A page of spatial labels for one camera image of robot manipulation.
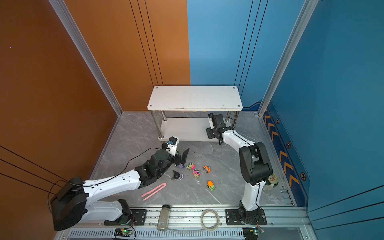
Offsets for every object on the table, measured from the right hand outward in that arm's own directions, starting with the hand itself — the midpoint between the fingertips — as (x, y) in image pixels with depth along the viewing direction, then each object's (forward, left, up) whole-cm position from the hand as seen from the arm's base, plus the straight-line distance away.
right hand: (212, 129), depth 98 cm
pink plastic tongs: (-39, +36, -8) cm, 54 cm away
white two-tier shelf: (+24, +24, -8) cm, 34 cm away
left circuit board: (-54, +46, -10) cm, 72 cm away
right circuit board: (-55, -16, -10) cm, 58 cm away
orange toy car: (-25, +4, -6) cm, 26 cm away
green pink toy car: (-23, +14, -7) cm, 27 cm away
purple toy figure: (-22, +19, -7) cm, 30 cm away
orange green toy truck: (-34, +3, -6) cm, 34 cm away
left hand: (-18, +18, +10) cm, 27 cm away
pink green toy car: (-27, +11, -7) cm, 30 cm away
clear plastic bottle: (-49, +26, -5) cm, 56 cm away
